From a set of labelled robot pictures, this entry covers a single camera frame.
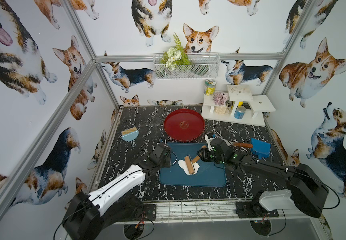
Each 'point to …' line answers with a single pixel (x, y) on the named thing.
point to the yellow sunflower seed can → (210, 84)
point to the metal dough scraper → (231, 143)
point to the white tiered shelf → (237, 105)
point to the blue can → (239, 112)
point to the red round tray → (184, 124)
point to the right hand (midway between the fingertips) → (202, 150)
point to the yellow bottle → (240, 103)
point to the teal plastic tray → (209, 174)
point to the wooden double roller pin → (189, 162)
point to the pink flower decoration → (220, 98)
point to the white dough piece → (182, 163)
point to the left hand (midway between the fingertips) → (166, 153)
